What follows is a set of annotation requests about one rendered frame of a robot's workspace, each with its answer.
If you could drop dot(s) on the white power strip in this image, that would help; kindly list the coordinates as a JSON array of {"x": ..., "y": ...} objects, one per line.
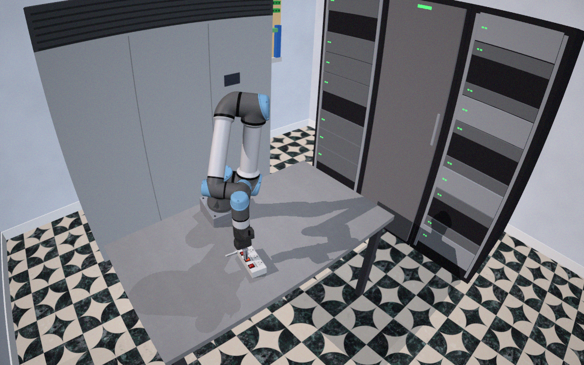
[{"x": 254, "y": 264}]

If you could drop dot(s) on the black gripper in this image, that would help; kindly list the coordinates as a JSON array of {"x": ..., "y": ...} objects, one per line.
[{"x": 243, "y": 234}]

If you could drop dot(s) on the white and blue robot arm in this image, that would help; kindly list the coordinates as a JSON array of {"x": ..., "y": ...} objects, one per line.
[{"x": 227, "y": 189}]

